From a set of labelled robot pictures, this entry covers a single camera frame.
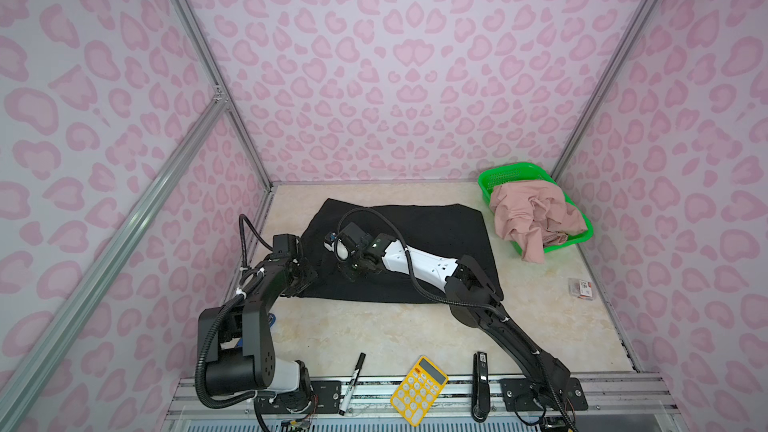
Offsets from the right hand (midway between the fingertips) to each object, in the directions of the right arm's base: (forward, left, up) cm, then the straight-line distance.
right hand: (345, 264), depth 94 cm
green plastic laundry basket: (+4, -53, +6) cm, 53 cm away
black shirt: (+18, -38, -6) cm, 42 cm away
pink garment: (+10, -57, +13) cm, 59 cm away
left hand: (-3, +10, +1) cm, 11 cm away
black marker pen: (-36, -5, -2) cm, 36 cm away
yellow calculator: (-33, -23, -2) cm, 40 cm away
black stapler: (-36, -36, +2) cm, 51 cm away
